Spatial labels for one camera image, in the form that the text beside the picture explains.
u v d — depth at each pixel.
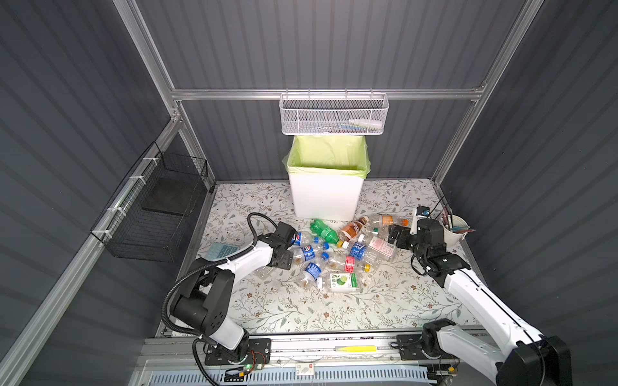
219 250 0.96
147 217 0.72
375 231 0.98
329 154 1.02
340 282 0.84
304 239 0.95
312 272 0.85
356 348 0.74
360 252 0.90
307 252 0.90
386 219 1.01
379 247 0.92
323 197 0.95
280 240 0.72
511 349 0.41
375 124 0.90
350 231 0.96
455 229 0.93
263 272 0.85
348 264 0.87
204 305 0.44
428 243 0.61
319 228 0.97
